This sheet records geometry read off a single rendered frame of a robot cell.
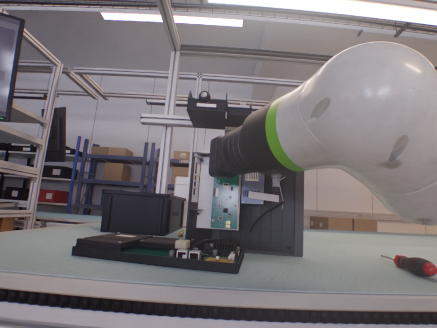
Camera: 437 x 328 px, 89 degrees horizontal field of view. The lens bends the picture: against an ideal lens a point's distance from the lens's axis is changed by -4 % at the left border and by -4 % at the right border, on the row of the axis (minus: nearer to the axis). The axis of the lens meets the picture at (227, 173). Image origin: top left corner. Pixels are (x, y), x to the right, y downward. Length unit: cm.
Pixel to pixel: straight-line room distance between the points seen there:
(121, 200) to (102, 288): 46
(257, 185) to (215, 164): 14
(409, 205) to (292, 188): 28
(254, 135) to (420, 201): 18
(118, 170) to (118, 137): 93
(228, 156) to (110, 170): 429
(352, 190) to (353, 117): 510
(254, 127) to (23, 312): 34
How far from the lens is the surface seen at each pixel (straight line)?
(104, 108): 558
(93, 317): 34
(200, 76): 212
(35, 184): 224
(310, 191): 491
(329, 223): 392
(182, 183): 101
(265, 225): 54
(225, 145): 36
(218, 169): 40
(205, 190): 53
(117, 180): 452
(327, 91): 20
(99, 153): 479
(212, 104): 94
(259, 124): 27
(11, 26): 165
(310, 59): 146
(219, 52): 140
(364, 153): 20
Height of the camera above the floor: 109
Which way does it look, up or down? 9 degrees up
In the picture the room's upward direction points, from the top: 3 degrees clockwise
